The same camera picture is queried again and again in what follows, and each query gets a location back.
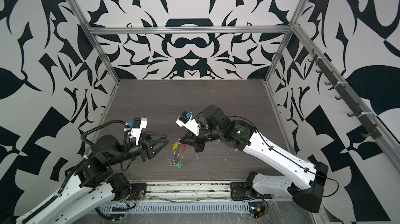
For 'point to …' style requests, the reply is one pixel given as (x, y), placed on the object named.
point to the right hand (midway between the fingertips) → (181, 140)
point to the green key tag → (179, 165)
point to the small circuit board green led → (256, 209)
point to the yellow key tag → (175, 146)
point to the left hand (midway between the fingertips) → (167, 137)
